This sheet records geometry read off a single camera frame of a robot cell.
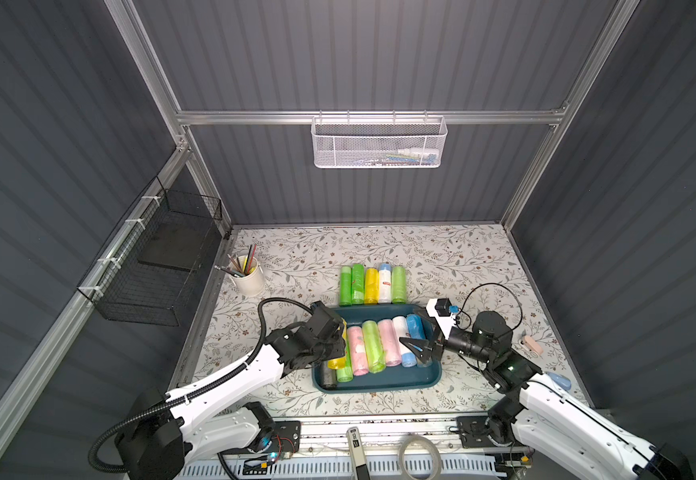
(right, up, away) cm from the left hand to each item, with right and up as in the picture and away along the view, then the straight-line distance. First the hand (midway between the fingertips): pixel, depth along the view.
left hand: (345, 349), depth 78 cm
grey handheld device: (+4, -22, -12) cm, 26 cm away
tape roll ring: (+21, -22, -10) cm, 32 cm away
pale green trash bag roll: (+8, -1, +6) cm, 10 cm away
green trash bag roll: (0, -7, +2) cm, 8 cm away
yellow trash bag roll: (-1, -2, -3) cm, 4 cm away
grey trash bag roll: (-4, -8, +1) cm, 9 cm away
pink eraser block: (+55, -1, +7) cm, 55 cm away
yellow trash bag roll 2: (+8, +12, +19) cm, 24 cm away
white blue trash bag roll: (+13, +16, +21) cm, 29 cm away
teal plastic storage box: (+14, -10, +5) cm, 18 cm away
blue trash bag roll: (+21, +3, +9) cm, 23 cm away
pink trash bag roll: (+4, -2, +5) cm, 7 cm away
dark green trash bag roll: (+4, +15, +21) cm, 26 cm away
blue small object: (+60, -10, +3) cm, 61 cm away
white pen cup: (-31, +19, +15) cm, 40 cm away
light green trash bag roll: (+17, +15, +22) cm, 31 cm away
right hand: (+17, +8, -6) cm, 20 cm away
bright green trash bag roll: (-1, +15, +21) cm, 25 cm away
